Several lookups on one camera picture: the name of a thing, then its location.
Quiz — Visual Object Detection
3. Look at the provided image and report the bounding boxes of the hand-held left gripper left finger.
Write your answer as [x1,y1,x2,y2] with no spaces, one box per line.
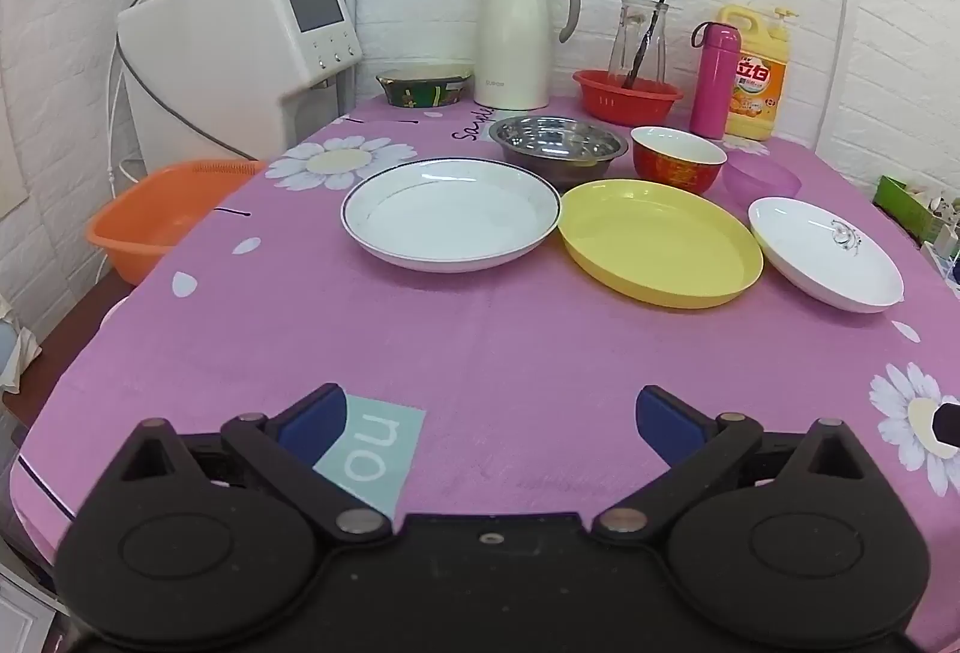
[112,383,395,541]

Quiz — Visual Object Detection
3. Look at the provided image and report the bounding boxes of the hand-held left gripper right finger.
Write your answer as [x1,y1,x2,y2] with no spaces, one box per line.
[592,385,875,541]

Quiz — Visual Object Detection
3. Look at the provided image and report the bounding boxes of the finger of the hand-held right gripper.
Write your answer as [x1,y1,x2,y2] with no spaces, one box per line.
[932,401,960,451]

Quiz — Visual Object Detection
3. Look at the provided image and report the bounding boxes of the yellow plate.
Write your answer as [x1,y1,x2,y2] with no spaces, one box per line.
[557,179,764,310]

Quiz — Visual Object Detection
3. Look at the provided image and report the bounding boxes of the white plate with small print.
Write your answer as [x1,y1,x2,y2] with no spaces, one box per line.
[748,196,905,314]

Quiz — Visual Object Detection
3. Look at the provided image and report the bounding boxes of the large white floral-rim plate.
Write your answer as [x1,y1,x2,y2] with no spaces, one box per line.
[341,156,562,271]

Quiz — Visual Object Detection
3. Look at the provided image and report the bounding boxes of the red bowl with white inside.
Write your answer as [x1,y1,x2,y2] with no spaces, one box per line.
[631,125,728,196]

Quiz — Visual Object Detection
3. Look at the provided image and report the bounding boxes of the purple plastic bowl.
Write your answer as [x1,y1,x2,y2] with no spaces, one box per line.
[722,150,802,204]

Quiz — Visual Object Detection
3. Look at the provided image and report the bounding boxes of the stainless steel bowl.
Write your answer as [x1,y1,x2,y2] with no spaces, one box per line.
[489,114,629,187]

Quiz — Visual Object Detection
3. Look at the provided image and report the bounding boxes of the pink floral tablecloth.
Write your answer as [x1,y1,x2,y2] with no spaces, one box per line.
[11,94,960,653]

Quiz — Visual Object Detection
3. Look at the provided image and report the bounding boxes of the green box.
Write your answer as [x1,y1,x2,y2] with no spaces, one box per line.
[872,175,947,247]

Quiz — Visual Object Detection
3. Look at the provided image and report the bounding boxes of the orange plastic basin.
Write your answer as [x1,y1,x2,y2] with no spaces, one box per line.
[86,159,267,286]

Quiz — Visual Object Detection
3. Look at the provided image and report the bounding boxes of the red plastic basket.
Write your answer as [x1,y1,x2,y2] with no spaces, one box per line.
[574,69,685,127]

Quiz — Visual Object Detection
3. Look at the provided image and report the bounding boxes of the pink thermos bottle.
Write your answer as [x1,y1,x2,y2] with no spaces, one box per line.
[690,21,743,140]

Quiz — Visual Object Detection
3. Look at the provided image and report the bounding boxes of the yellow detergent bottle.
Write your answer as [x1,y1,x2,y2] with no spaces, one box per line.
[716,4,800,142]

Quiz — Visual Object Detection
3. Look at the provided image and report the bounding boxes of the black utensil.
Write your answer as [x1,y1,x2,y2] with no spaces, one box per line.
[622,0,669,90]

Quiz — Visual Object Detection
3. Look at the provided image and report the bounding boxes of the white water dispenser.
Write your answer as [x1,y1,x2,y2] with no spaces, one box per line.
[116,0,365,163]

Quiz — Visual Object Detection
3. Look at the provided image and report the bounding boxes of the glass pitcher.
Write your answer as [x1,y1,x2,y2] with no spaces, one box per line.
[607,0,670,88]

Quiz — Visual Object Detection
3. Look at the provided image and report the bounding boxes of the cream thermal jug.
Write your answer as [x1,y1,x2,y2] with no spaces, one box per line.
[472,0,582,108]

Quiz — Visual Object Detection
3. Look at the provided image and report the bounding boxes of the grey cable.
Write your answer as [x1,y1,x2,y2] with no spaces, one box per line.
[112,30,260,163]

